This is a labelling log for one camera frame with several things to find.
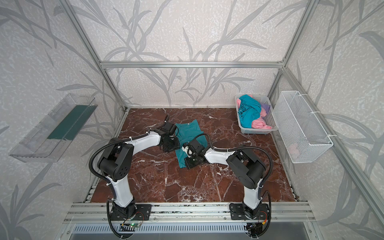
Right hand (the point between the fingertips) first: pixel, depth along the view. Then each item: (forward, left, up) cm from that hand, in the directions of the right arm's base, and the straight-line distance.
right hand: (185, 160), depth 91 cm
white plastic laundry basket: (+29, -59, +5) cm, 66 cm away
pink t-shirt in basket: (+25, -49, +5) cm, 56 cm away
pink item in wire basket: (-3, -56, +19) cm, 59 cm away
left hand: (+11, +4, +2) cm, 11 cm away
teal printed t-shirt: (+22, 0, -1) cm, 22 cm away
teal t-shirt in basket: (+34, -44, +8) cm, 56 cm away
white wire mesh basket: (-3, -52, +34) cm, 62 cm away
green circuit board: (-33, +22, 0) cm, 39 cm away
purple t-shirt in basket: (+40, -58, +6) cm, 71 cm away
